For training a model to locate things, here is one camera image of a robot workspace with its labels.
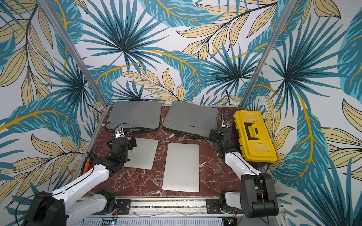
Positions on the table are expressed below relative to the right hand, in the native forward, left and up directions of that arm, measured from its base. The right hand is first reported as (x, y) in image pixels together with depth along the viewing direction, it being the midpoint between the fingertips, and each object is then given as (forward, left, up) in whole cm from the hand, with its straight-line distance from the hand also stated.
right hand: (220, 131), depth 89 cm
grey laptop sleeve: (+18, +15, -9) cm, 25 cm away
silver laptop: (-20, +26, -12) cm, 35 cm away
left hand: (-5, +59, +3) cm, 59 cm away
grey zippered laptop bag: (+22, +61, -9) cm, 65 cm away
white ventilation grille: (-45, +43, -13) cm, 63 cm away
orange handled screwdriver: (-16, +83, -11) cm, 85 cm away
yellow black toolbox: (-11, -17, +4) cm, 21 cm away
